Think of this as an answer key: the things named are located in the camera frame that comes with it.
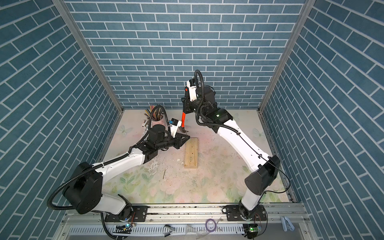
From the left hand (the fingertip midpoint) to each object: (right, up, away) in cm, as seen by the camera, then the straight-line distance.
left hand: (192, 138), depth 79 cm
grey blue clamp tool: (+46, -40, -9) cm, 61 cm away
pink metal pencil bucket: (-21, +9, +19) cm, 30 cm away
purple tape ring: (+9, -42, -10) cm, 45 cm away
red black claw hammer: (-6, +6, +1) cm, 8 cm away
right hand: (-3, +20, -8) cm, 22 cm away
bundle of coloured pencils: (-26, +15, +25) cm, 39 cm away
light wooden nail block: (-1, -12, +12) cm, 17 cm away
